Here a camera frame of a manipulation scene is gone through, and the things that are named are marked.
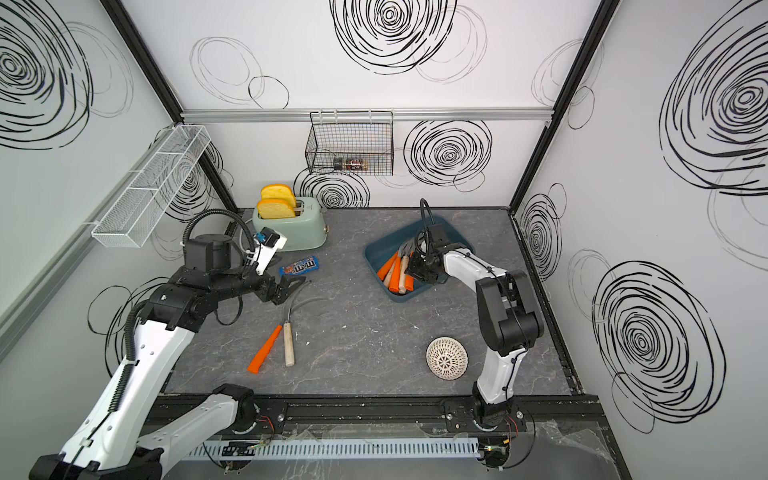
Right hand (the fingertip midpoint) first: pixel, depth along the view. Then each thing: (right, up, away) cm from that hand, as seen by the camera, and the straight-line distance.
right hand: (408, 271), depth 95 cm
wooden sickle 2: (-1, +6, +10) cm, 12 cm away
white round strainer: (+10, -23, -12) cm, 28 cm away
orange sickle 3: (0, -3, -4) cm, 5 cm away
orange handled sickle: (-7, +1, +5) cm, 9 cm away
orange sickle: (-44, -24, -12) cm, 52 cm away
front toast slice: (-42, +20, -1) cm, 47 cm away
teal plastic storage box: (-10, +5, +10) cm, 15 cm away
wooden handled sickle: (-6, -1, +4) cm, 7 cm away
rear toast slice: (-42, +26, +2) cm, 50 cm away
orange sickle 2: (-4, -1, +2) cm, 5 cm away
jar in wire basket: (-20, +33, -6) cm, 39 cm away
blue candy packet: (-35, +1, +7) cm, 36 cm away
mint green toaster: (-35, +13, +7) cm, 38 cm away
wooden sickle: (-36, -17, -8) cm, 40 cm away
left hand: (-30, +4, -25) cm, 39 cm away
